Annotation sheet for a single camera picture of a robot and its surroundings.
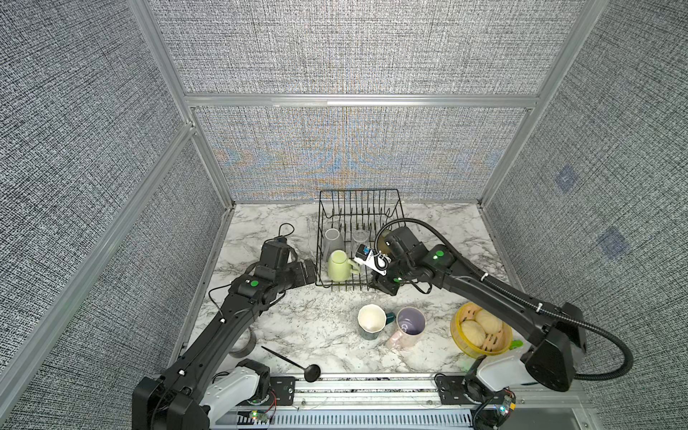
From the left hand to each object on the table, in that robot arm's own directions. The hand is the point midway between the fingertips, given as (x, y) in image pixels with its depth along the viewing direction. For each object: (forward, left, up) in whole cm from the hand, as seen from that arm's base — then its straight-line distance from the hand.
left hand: (309, 268), depth 79 cm
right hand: (-3, -18, +2) cm, 19 cm away
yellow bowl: (-20, -54, -14) cm, 60 cm away
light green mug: (+4, -9, -7) cm, 13 cm away
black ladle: (-25, 0, -16) cm, 29 cm away
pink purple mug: (-13, -31, -13) cm, 36 cm away
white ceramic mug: (+14, -7, -5) cm, 16 cm away
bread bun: (-17, -48, -12) cm, 52 cm away
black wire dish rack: (+26, -14, -12) cm, 32 cm away
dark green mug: (-12, -18, -10) cm, 24 cm away
